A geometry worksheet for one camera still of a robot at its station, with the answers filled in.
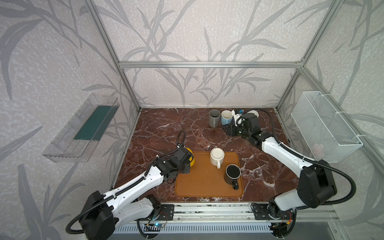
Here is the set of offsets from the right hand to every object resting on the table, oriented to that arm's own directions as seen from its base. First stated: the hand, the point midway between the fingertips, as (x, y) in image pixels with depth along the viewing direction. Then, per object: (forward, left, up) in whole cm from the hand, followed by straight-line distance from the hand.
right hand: (226, 121), depth 86 cm
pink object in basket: (-20, -44, 0) cm, 48 cm away
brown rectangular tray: (-27, +12, -21) cm, 36 cm away
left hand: (-20, +22, -10) cm, 31 cm away
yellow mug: (-26, +19, +6) cm, 32 cm away
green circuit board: (-48, +37, -19) cm, 63 cm away
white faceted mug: (+12, -20, -5) cm, 24 cm away
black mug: (-26, -2, -10) cm, 28 cm away
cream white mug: (-14, +5, -15) cm, 21 cm away
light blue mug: (+12, -2, -11) cm, 16 cm away
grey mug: (+12, +6, -10) cm, 17 cm away
